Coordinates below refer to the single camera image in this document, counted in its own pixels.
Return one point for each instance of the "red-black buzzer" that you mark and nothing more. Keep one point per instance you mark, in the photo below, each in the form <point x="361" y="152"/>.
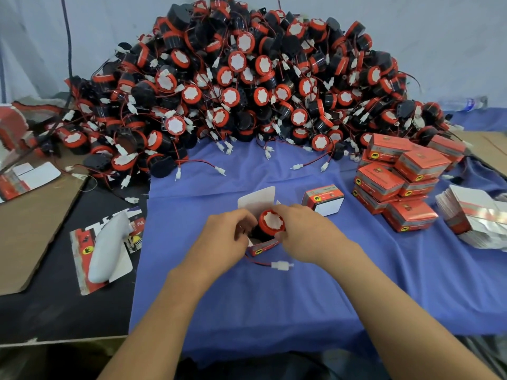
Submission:
<point x="269" y="223"/>

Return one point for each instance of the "pile of black red buzzers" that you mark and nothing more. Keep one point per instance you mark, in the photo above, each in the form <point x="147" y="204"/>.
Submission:
<point x="245" y="75"/>

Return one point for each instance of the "brown cardboard piece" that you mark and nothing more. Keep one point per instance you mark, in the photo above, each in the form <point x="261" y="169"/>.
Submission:
<point x="32" y="225"/>

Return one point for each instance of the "person's left forearm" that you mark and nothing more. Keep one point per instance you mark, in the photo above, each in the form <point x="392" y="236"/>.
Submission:
<point x="150" y="336"/>

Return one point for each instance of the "person's right forearm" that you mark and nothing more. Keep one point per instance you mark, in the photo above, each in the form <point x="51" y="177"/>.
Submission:
<point x="420" y="324"/>

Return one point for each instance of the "person's right hand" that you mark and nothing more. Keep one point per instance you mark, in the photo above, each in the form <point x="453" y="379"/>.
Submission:
<point x="313" y="233"/>

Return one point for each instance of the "stack of box blanks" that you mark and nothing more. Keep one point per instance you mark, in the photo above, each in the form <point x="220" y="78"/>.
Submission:
<point x="475" y="216"/>

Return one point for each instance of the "brown cardboard sheet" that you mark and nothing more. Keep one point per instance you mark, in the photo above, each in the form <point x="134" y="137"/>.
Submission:
<point x="489" y="146"/>

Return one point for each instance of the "blue table cloth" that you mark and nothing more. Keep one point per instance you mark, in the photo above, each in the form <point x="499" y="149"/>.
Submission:
<point x="428" y="289"/>

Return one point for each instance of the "person's left hand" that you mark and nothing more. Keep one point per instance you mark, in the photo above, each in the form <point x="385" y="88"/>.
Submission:
<point x="218" y="245"/>

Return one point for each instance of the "clear plastic water bottle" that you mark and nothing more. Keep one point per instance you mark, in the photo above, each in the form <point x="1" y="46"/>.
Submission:
<point x="463" y="103"/>

